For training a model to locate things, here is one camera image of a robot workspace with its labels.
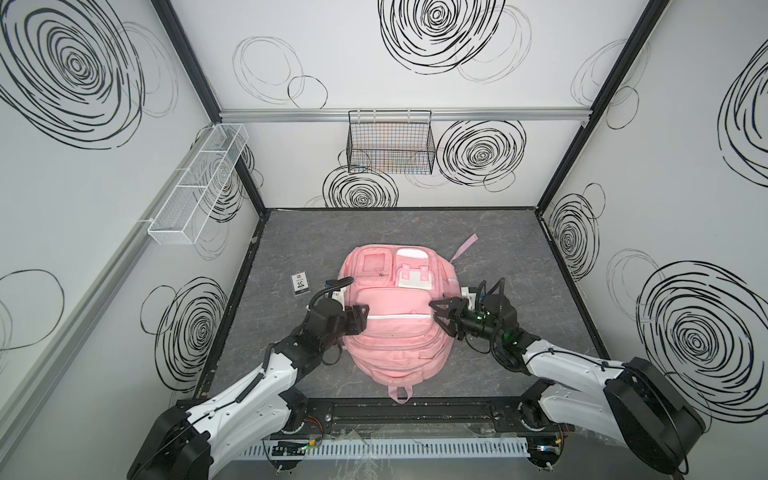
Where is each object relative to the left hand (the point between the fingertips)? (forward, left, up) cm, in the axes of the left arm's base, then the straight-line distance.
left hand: (364, 307), depth 82 cm
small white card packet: (+12, +23, -10) cm, 28 cm away
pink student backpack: (-9, -11, 0) cm, 14 cm away
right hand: (-3, -17, +4) cm, 18 cm away
